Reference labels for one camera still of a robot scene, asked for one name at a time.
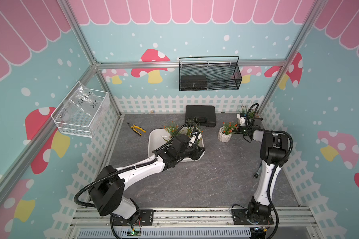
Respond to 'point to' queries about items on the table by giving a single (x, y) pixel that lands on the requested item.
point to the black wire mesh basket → (209, 73)
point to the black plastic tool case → (201, 115)
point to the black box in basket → (189, 82)
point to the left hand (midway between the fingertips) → (200, 149)
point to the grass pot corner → (243, 110)
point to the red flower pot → (225, 133)
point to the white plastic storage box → (157, 137)
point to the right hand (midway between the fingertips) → (228, 126)
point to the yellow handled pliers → (133, 126)
